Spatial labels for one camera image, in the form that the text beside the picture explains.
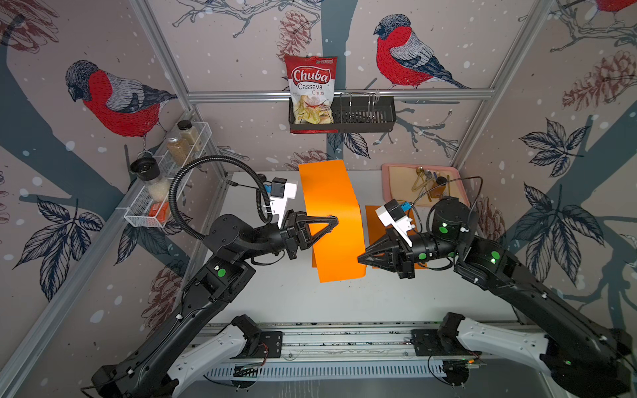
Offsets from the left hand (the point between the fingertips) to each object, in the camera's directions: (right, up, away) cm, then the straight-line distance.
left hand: (336, 225), depth 46 cm
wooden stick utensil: (+56, +9, +68) cm, 89 cm away
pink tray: (+61, +4, +64) cm, 89 cm away
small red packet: (-46, +1, +18) cm, 49 cm away
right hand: (+6, -8, +5) cm, 11 cm away
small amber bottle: (+48, +6, +62) cm, 79 cm away
